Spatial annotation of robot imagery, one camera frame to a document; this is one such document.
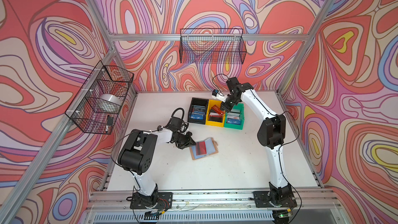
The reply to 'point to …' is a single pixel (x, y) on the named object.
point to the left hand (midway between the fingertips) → (197, 142)
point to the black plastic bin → (201, 102)
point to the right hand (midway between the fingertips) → (224, 109)
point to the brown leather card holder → (211, 147)
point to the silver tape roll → (108, 102)
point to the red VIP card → (217, 110)
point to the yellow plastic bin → (211, 103)
